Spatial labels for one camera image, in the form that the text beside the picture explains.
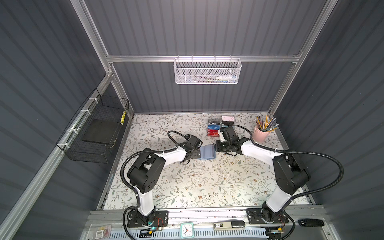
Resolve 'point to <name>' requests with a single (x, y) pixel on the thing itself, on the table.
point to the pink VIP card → (227, 118)
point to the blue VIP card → (213, 127)
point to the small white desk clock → (187, 230)
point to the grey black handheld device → (233, 224)
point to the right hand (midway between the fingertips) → (216, 147)
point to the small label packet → (103, 232)
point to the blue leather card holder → (207, 152)
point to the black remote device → (311, 222)
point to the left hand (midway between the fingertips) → (192, 152)
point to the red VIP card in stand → (213, 133)
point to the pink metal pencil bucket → (259, 136)
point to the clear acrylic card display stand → (223, 124)
